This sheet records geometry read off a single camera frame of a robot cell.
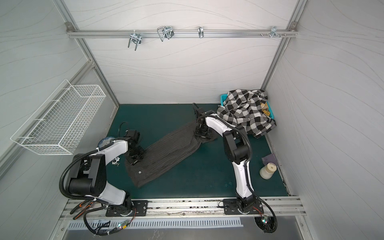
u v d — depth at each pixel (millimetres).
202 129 827
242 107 1043
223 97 1133
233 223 703
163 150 917
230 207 731
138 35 782
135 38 785
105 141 940
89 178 448
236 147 556
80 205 733
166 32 765
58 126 678
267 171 776
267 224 720
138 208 738
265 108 1043
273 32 766
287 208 745
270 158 858
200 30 717
